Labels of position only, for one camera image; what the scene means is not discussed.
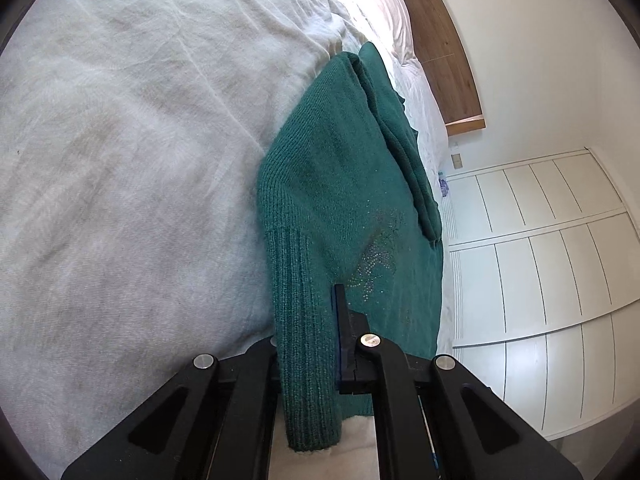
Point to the right white pillow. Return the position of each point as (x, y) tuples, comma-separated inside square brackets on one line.
[(386, 23)]

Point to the white wardrobe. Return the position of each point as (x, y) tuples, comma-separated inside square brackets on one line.
[(545, 261)]

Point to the blue patterned tissue box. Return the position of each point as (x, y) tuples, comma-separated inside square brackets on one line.
[(443, 184)]

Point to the white bed sheet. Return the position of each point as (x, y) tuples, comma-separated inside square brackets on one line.
[(131, 136)]

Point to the wooden headboard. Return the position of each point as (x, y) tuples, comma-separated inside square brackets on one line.
[(440, 51)]

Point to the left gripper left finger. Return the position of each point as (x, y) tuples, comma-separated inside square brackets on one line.
[(212, 420)]

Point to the green knit sweater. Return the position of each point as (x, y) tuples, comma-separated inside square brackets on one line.
[(343, 199)]

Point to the right wall switch plate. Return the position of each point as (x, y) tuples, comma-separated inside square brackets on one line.
[(456, 161)]

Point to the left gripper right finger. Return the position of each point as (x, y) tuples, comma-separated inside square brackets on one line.
[(433, 418)]

